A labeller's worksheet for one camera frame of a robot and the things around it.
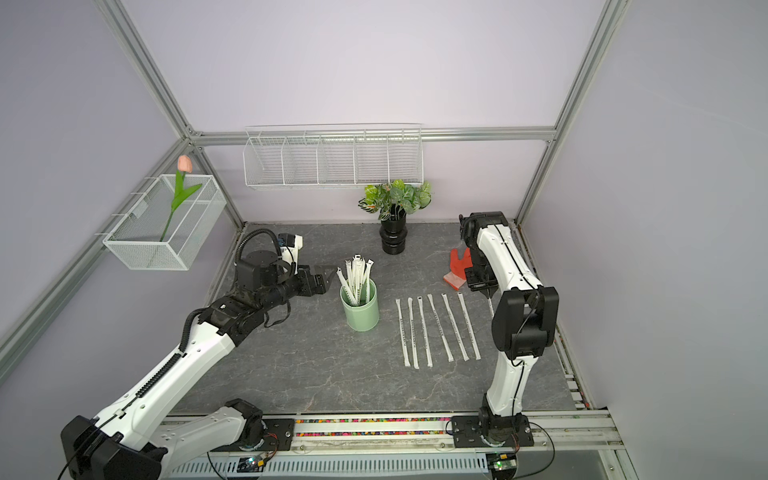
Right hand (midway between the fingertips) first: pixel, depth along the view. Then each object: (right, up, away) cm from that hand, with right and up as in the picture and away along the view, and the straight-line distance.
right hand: (491, 291), depth 83 cm
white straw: (0, -5, 0) cm, 5 cm away
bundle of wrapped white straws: (-38, +2, +2) cm, 38 cm away
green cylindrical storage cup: (-36, -8, +3) cm, 37 cm away
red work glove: (-5, +3, +21) cm, 22 cm away
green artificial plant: (-28, +28, +10) cm, 40 cm away
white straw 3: (-21, -17, +6) cm, 28 cm away
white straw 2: (-24, -17, +4) cm, 30 cm away
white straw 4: (-17, -21, +2) cm, 27 cm away
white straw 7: (-4, -12, +9) cm, 16 cm away
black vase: (-28, +18, +21) cm, 39 cm away
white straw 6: (-8, -13, +9) cm, 17 cm away
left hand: (-45, +7, -9) cm, 46 cm away
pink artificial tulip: (-85, +27, -3) cm, 89 cm away
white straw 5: (-11, -19, +4) cm, 22 cm away
